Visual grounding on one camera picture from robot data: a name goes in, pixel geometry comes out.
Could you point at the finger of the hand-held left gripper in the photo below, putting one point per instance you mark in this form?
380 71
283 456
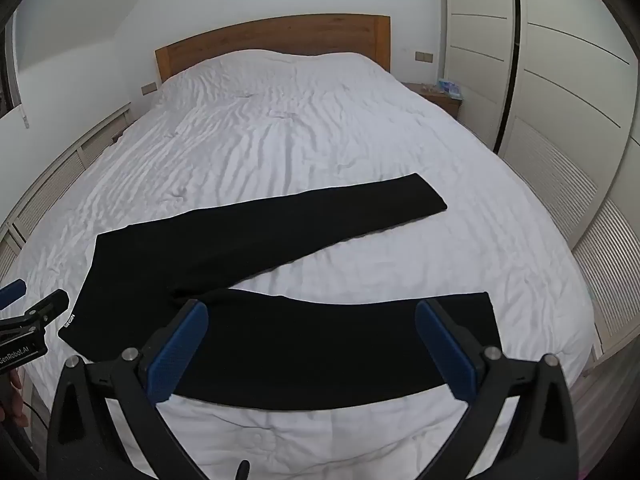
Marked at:
13 291
47 308

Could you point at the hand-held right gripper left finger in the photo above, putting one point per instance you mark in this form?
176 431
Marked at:
177 347

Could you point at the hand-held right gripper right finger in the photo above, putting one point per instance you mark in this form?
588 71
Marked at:
447 347

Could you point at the black pants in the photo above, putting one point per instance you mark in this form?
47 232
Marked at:
260 280

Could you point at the person's left hand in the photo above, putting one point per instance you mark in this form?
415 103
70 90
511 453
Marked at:
12 400

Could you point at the white bed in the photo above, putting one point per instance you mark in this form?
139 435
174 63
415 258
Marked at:
310 160

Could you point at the wooden nightstand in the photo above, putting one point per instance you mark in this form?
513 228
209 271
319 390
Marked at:
440 99

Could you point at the blue tissue pack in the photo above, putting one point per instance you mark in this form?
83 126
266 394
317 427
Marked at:
450 88

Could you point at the white wardrobe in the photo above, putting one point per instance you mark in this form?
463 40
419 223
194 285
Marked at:
560 110

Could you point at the wooden headboard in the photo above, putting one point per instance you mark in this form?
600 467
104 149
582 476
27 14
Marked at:
280 40

